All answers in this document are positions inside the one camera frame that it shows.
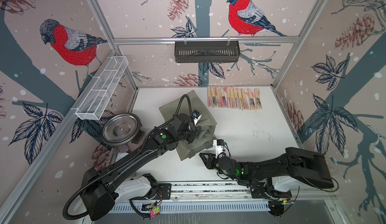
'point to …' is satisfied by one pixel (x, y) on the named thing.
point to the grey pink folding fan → (236, 96)
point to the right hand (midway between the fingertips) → (199, 154)
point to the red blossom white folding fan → (225, 91)
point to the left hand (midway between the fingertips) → (198, 125)
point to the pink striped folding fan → (232, 97)
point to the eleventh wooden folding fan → (257, 99)
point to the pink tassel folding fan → (247, 100)
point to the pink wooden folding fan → (209, 96)
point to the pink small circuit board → (155, 212)
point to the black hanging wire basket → (199, 53)
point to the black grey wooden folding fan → (214, 97)
